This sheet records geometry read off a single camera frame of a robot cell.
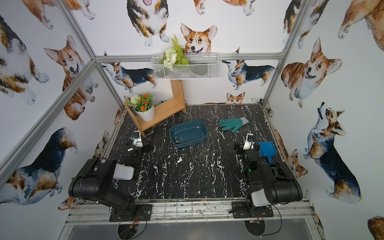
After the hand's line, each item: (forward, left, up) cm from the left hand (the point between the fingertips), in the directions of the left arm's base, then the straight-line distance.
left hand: (141, 134), depth 91 cm
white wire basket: (+32, -38, +26) cm, 56 cm away
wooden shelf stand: (+30, -18, -5) cm, 35 cm away
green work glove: (+14, -61, -9) cm, 63 cm away
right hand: (-5, -65, +2) cm, 65 cm away
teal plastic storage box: (+6, -26, -10) cm, 28 cm away
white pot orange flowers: (+14, -1, +10) cm, 17 cm away
